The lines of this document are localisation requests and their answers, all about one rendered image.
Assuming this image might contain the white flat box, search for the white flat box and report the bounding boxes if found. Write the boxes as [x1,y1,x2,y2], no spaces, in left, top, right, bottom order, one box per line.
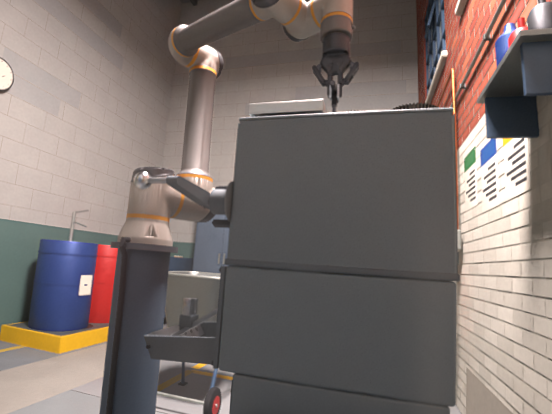
[248,97,326,117]

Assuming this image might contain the grey wall pipe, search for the grey wall pipe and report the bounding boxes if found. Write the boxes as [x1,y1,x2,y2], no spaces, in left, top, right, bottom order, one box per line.
[456,0,511,103]

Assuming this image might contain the blue bottle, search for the blue bottle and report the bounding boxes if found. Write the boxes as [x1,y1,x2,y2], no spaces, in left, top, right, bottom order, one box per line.
[494,23,519,67]

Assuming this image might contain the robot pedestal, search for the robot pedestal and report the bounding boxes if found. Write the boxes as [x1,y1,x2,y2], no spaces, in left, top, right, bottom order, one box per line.
[99,236,178,414]

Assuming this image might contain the grey drum pump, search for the grey drum pump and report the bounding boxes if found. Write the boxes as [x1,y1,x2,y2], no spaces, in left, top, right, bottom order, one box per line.
[67,209,90,243]

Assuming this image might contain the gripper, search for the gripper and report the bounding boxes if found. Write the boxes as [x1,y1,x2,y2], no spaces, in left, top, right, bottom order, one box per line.
[311,29,360,109]

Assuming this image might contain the blue hand truck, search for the blue hand truck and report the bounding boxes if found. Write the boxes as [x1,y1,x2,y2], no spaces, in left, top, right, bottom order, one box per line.
[203,365,224,412]

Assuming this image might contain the dark grey tailstock block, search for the dark grey tailstock block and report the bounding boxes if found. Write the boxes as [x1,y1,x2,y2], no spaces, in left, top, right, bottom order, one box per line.
[179,296,200,330]

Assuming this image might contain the blue cupboard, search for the blue cupboard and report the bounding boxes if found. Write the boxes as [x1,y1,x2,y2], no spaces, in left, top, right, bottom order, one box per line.
[192,221,232,274]

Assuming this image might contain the red drum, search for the red drum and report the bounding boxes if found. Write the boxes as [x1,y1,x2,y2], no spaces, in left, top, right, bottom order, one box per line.
[88,243,120,325]

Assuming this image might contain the red bottle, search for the red bottle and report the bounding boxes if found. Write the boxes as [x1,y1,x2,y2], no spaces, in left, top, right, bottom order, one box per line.
[508,17,530,47]

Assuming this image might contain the grey wall shelf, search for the grey wall shelf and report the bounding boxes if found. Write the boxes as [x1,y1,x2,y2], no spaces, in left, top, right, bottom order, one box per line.
[475,29,552,139]

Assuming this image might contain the blue framed window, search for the blue framed window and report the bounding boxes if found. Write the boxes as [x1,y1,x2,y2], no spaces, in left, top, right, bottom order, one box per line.
[424,0,450,104]

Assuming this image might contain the white wall poster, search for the white wall poster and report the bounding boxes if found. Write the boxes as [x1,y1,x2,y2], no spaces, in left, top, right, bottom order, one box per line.
[458,135,532,207]

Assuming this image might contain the white wall clock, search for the white wall clock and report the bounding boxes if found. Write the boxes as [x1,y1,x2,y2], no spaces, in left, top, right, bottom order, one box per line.
[0,57,15,93]

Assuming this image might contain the dark grey chip tray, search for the dark grey chip tray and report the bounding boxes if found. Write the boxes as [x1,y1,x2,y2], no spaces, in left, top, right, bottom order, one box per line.
[143,322,222,362]

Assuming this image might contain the blue drum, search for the blue drum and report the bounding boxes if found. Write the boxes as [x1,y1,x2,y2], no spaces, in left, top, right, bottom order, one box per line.
[27,239,100,333]

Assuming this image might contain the yellow spill pallet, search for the yellow spill pallet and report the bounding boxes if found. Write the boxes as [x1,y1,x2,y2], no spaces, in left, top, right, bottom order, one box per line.
[0,320,112,355]

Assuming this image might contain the grey lathe body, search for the grey lathe body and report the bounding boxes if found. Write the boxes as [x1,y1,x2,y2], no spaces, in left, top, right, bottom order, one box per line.
[217,106,461,414]

